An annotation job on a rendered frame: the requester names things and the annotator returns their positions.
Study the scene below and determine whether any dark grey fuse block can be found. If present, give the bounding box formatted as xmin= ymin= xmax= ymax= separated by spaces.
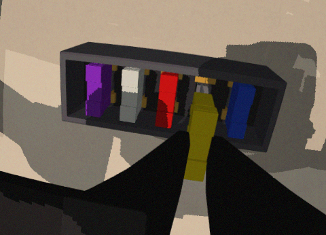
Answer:
xmin=60 ymin=42 xmax=287 ymax=153

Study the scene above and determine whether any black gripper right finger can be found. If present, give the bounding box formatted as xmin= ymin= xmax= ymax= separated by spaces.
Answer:
xmin=206 ymin=135 xmax=326 ymax=235

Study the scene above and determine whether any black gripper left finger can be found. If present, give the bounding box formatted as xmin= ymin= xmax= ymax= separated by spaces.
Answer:
xmin=0 ymin=131 xmax=190 ymax=235

